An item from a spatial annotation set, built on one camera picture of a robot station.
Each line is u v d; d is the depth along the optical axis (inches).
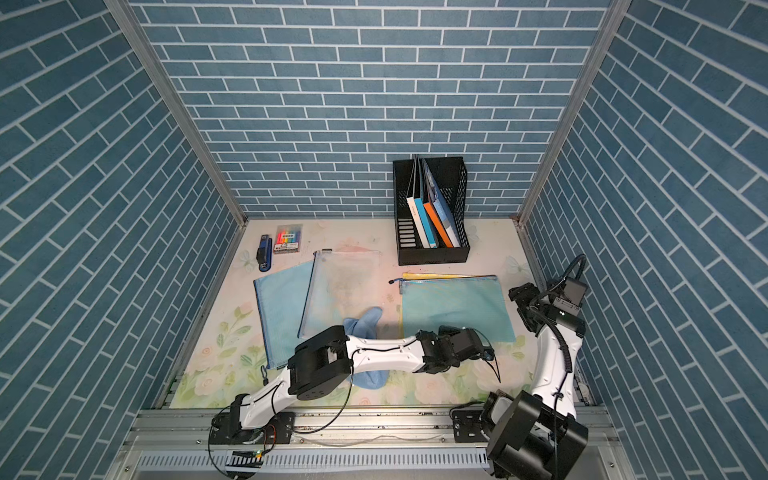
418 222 36.8
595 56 30.4
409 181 36.0
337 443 28.5
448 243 39.6
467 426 29.1
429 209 35.0
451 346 26.1
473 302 38.8
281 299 38.5
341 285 39.8
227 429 29.7
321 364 21.8
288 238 44.2
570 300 23.8
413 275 40.2
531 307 23.5
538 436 17.4
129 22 28.0
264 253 41.4
